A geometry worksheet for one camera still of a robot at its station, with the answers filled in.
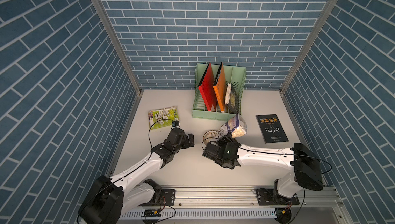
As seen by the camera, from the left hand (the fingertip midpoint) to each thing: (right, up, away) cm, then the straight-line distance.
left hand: (191, 137), depth 85 cm
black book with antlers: (+51, +3, +13) cm, 52 cm away
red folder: (+9, +28, -1) cm, 30 cm away
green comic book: (-22, +9, +16) cm, 29 cm away
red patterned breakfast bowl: (+11, -1, +8) cm, 14 cm away
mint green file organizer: (+28, +38, +18) cm, 51 cm away
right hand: (+22, +5, -7) cm, 24 cm away
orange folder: (+17, +28, +2) cm, 32 cm away
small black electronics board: (-17, -33, -13) cm, 40 cm away
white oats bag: (+23, +8, -12) cm, 28 cm away
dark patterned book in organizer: (+24, +21, +8) cm, 33 cm away
